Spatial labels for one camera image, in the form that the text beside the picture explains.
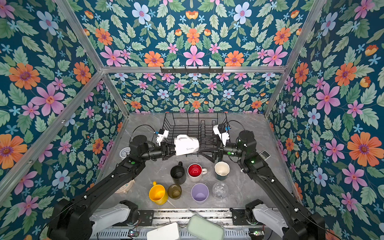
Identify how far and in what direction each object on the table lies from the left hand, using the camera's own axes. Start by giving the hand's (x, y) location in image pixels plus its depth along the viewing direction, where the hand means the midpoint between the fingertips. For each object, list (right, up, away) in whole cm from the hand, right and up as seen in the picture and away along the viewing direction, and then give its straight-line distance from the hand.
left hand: (182, 147), depth 67 cm
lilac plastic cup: (+8, -27, +13) cm, 31 cm away
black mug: (-5, -18, +19) cm, 27 cm away
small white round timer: (-41, -7, +27) cm, 49 cm away
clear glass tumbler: (+19, -26, +15) cm, 36 cm away
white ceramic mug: (+1, +2, -1) cm, 3 cm away
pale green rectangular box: (+10, -38, +1) cm, 39 cm away
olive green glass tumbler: (-6, -26, +14) cm, 31 cm away
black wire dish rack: (0, +8, +43) cm, 44 cm away
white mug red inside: (+5, -18, +21) cm, 28 cm away
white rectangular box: (-5, -38, -1) cm, 39 cm away
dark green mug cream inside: (+21, -16, +20) cm, 33 cm away
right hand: (+10, +2, -3) cm, 11 cm away
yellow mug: (-15, -27, +13) cm, 34 cm away
